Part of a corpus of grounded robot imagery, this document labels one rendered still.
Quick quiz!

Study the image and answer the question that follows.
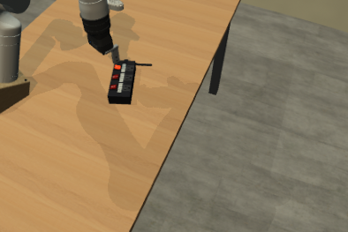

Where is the black power strip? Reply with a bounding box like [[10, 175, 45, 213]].
[[108, 60, 152, 104]]

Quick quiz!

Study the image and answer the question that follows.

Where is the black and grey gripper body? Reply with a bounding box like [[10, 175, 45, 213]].
[[79, 0, 124, 54]]

